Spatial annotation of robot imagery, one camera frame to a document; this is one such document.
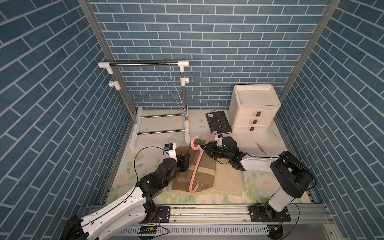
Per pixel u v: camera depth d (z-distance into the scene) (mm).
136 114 1182
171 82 1058
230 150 698
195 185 789
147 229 720
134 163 918
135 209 598
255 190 822
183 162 663
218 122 1116
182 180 806
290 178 461
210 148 781
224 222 727
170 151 656
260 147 990
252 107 911
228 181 829
